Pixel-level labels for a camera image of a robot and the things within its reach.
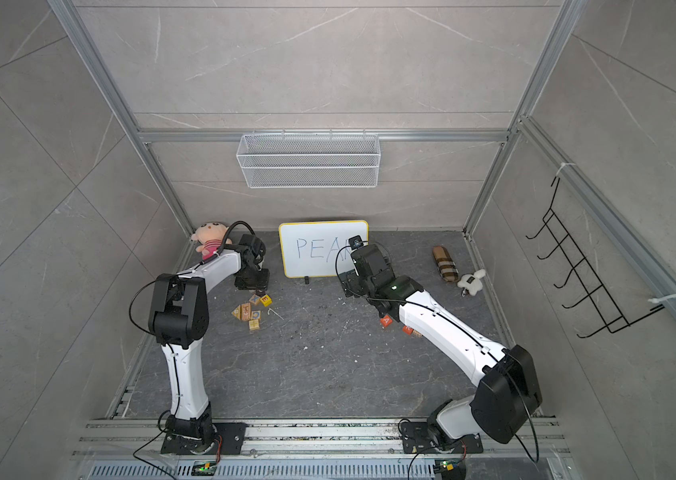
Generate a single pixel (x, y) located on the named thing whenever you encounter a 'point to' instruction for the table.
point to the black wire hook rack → (613, 319)
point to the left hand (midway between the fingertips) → (264, 281)
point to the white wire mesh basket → (306, 161)
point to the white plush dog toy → (472, 282)
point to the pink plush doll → (210, 236)
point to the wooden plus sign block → (254, 324)
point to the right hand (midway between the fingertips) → (365, 269)
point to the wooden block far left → (237, 312)
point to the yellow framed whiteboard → (309, 248)
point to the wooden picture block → (246, 311)
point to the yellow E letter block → (266, 300)
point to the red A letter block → (386, 321)
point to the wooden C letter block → (256, 314)
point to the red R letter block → (407, 329)
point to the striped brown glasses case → (445, 264)
